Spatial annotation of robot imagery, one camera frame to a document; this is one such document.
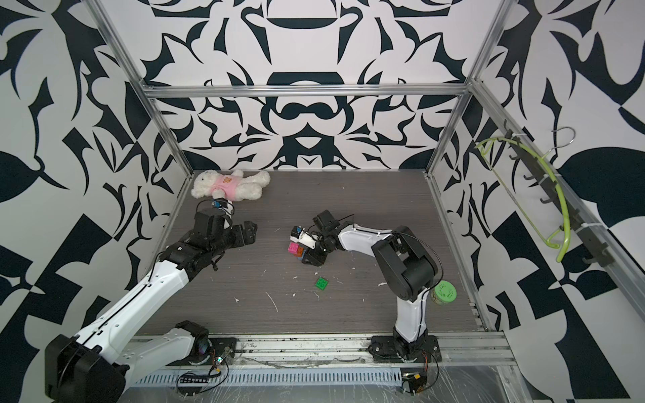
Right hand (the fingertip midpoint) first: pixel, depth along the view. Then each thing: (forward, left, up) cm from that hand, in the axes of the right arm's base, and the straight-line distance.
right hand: (306, 250), depth 93 cm
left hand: (+1, +20, +17) cm, 26 cm away
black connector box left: (-38, +32, -4) cm, 50 cm away
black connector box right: (-39, -32, -3) cm, 50 cm away
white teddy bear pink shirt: (+24, +29, +8) cm, 38 cm away
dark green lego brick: (-12, -5, 0) cm, 13 cm away
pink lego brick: (-2, +4, +6) cm, 8 cm away
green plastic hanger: (+22, -61, +28) cm, 71 cm away
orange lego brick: (-3, +2, +4) cm, 5 cm away
